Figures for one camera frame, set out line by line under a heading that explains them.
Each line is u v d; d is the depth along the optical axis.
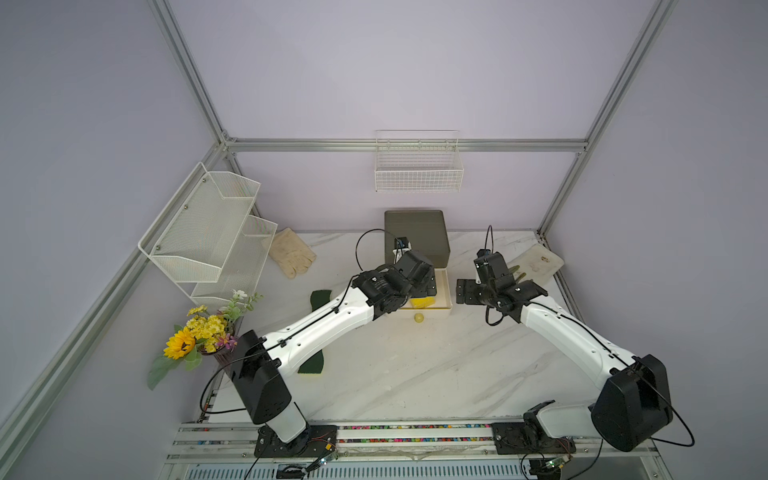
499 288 0.62
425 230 0.95
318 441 0.73
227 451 0.73
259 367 0.41
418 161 0.95
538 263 1.11
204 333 0.66
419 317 0.86
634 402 0.41
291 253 1.14
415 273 0.57
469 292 0.76
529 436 0.66
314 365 0.83
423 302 0.89
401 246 0.69
